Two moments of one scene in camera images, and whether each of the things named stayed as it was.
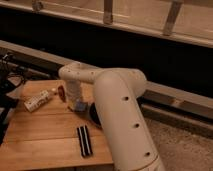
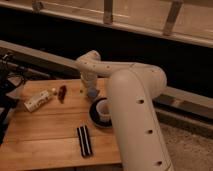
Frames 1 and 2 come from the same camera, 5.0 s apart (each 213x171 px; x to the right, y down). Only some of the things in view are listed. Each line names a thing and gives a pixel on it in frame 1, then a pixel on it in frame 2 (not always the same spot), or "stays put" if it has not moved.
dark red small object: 61,91 stays put
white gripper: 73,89 -> 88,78
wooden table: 48,136 stays put
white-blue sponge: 81,106 -> 92,92
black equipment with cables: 12,76 stays put
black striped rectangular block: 85,142 stays put
